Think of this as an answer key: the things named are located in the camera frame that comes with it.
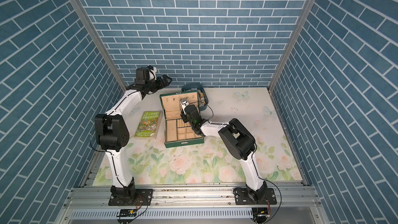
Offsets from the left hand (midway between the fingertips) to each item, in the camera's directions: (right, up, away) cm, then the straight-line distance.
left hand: (171, 80), depth 95 cm
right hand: (+9, -17, +2) cm, 19 cm away
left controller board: (-16, -65, -22) cm, 71 cm away
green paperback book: (-14, -28, +2) cm, 31 cm away
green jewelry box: (+4, -32, -3) cm, 32 cm away
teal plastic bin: (+19, -9, +17) cm, 27 cm away
